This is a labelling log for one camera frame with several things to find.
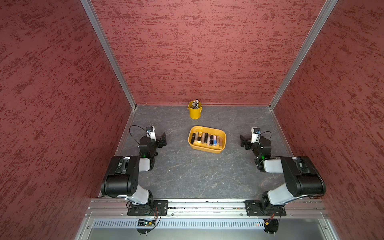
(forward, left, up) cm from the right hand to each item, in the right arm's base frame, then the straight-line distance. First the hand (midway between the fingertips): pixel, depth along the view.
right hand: (247, 136), depth 94 cm
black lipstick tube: (+3, +36, -5) cm, 36 cm away
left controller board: (-44, +61, -8) cm, 76 cm away
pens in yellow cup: (+21, +33, +10) cm, 40 cm away
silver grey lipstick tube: (+3, +33, -5) cm, 34 cm away
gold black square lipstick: (+3, +31, -5) cm, 32 cm away
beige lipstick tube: (0, +19, -4) cm, 19 cm away
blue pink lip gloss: (0, +21, -4) cm, 21 cm away
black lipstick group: (+1, +23, -5) cm, 24 cm away
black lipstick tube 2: (+3, +27, -5) cm, 27 cm away
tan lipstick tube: (+3, +29, -5) cm, 30 cm away
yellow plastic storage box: (-8, +23, -2) cm, 25 cm away
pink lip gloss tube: (+1, +25, -5) cm, 26 cm away
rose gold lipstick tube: (-1, +17, -5) cm, 18 cm away
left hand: (+1, +58, +2) cm, 58 cm away
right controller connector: (-47, -2, -7) cm, 47 cm away
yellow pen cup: (+21, +34, +5) cm, 40 cm away
